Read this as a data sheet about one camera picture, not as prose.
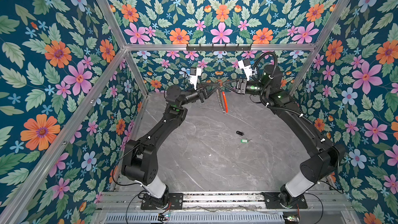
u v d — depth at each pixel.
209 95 0.65
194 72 0.61
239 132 0.98
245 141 0.94
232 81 0.64
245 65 0.60
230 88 0.64
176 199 0.74
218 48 0.93
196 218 0.70
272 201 0.73
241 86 0.58
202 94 0.63
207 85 0.64
